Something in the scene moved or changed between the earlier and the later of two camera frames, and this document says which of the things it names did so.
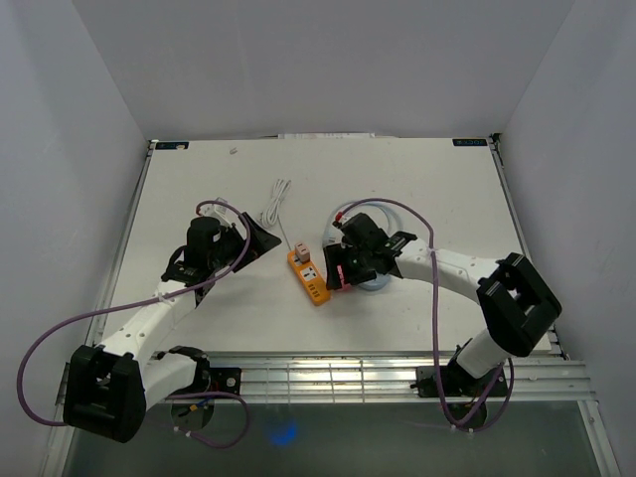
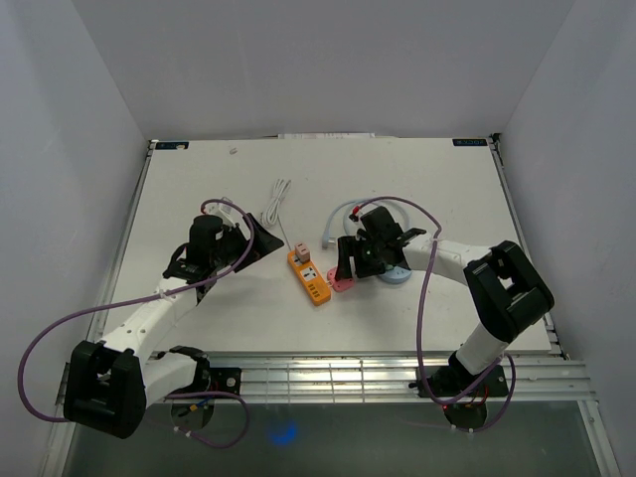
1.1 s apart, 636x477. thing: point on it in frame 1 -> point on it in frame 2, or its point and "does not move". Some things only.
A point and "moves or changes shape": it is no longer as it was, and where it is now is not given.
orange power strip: [310, 278] does not move
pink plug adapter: [344, 286] does not move
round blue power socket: [380, 282] moves or changes shape
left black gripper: [259, 242] does not move
